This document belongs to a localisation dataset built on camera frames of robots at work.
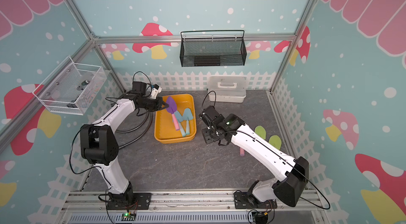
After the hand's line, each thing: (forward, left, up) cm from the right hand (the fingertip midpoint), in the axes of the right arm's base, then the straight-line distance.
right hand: (210, 134), depth 75 cm
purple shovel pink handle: (+22, +22, -5) cm, 31 cm away
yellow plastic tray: (+37, +19, -17) cm, 45 cm away
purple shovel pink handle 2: (-2, -18, -17) cm, 25 cm away
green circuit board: (-30, +39, -22) cm, 54 cm away
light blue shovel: (+25, +15, -18) cm, 34 cm away
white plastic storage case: (+39, -12, -8) cm, 42 cm away
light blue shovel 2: (+22, +19, -17) cm, 34 cm away
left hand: (+20, +24, -3) cm, 32 cm away
